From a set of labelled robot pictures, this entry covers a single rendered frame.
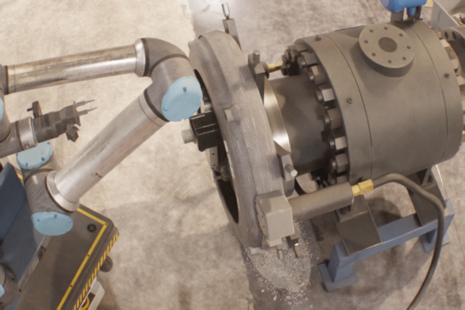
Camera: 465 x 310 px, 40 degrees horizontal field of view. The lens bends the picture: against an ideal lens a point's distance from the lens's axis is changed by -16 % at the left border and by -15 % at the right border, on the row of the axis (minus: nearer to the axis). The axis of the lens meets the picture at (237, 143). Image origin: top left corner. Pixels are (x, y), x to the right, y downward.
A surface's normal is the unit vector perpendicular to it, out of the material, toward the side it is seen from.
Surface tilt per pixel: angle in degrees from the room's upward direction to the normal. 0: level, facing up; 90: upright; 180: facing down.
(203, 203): 0
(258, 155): 42
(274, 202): 23
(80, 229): 0
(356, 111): 37
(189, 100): 86
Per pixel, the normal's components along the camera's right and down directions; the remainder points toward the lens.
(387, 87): 0.10, -0.18
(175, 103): 0.44, 0.69
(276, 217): 0.26, 0.51
